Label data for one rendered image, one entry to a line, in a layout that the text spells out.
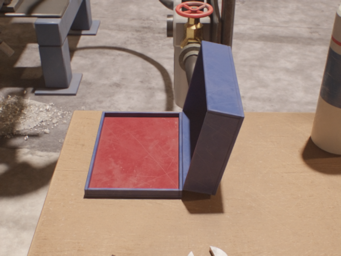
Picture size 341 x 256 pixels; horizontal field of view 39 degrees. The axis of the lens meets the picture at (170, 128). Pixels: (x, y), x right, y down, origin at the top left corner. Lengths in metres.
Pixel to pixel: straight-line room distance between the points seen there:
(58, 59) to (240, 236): 1.22
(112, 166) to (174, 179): 0.08
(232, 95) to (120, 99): 1.12
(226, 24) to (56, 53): 0.84
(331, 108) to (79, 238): 0.33
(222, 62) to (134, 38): 1.47
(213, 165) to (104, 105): 1.10
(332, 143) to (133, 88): 1.13
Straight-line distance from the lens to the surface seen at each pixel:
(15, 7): 1.67
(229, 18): 0.90
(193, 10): 0.94
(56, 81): 1.68
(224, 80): 0.54
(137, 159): 0.60
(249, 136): 0.65
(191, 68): 0.85
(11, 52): 1.42
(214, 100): 0.50
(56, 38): 1.61
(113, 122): 0.66
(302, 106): 1.63
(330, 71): 0.59
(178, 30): 1.02
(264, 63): 1.87
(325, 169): 0.62
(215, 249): 0.49
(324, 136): 0.63
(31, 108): 1.62
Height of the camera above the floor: 0.85
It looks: 35 degrees down
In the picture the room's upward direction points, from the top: straight up
